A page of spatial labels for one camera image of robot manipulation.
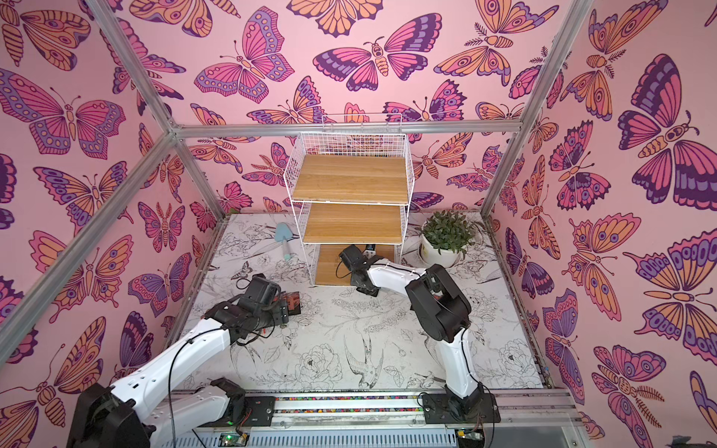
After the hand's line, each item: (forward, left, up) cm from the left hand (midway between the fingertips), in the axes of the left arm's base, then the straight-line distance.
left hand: (279, 309), depth 85 cm
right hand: (+14, -24, -7) cm, 28 cm away
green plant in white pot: (+19, -52, +11) cm, 56 cm away
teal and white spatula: (+37, +8, -6) cm, 38 cm away
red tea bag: (+7, -2, -6) cm, 9 cm away
